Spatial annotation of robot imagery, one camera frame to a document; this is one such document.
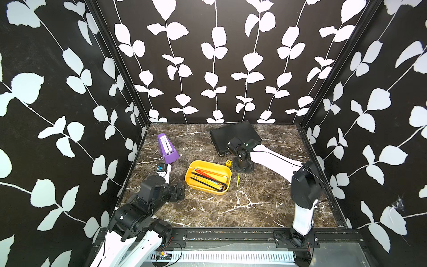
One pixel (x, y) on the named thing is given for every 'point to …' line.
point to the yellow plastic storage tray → (217, 168)
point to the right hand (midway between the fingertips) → (237, 168)
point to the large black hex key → (210, 184)
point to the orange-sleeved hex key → (211, 172)
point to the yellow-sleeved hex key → (212, 183)
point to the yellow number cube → (228, 163)
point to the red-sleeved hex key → (200, 172)
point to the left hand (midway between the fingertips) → (179, 180)
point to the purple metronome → (166, 149)
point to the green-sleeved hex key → (238, 181)
